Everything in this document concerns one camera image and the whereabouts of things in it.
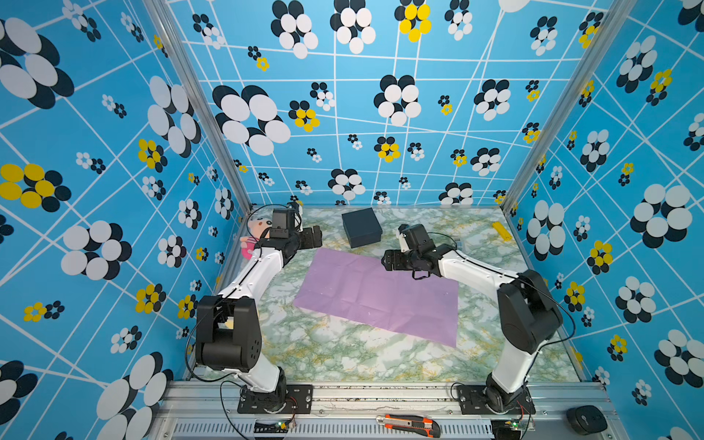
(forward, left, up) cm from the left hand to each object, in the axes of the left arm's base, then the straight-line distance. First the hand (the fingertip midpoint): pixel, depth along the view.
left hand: (312, 231), depth 91 cm
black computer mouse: (-51, -73, -13) cm, 90 cm away
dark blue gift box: (+13, -17, -13) cm, 25 cm away
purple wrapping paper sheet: (-11, -15, -17) cm, 26 cm away
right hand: (-6, -28, -8) cm, 30 cm away
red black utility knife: (-51, -30, -15) cm, 61 cm away
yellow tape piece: (+14, -75, -16) cm, 77 cm away
